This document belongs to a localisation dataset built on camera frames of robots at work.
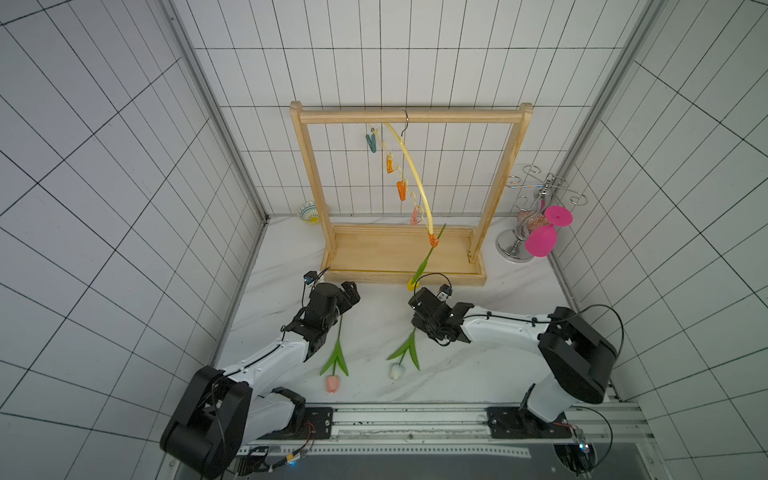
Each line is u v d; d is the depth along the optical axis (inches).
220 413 15.8
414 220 31.2
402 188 31.6
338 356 32.7
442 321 25.9
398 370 31.5
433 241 29.8
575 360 17.1
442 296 32.0
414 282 35.5
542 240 39.8
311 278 30.5
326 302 25.5
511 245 43.4
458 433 28.6
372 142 35.4
